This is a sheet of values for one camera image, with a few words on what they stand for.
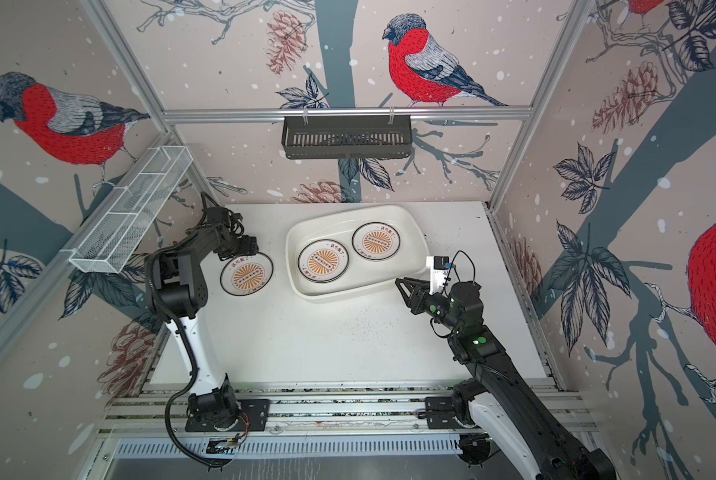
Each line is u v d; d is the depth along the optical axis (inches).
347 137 41.7
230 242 35.3
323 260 40.7
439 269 26.6
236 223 37.4
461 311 22.3
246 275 39.6
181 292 22.8
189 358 23.7
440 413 28.9
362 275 40.7
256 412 28.8
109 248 27.9
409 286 29.9
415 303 26.0
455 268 26.0
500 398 22.4
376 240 42.4
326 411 29.8
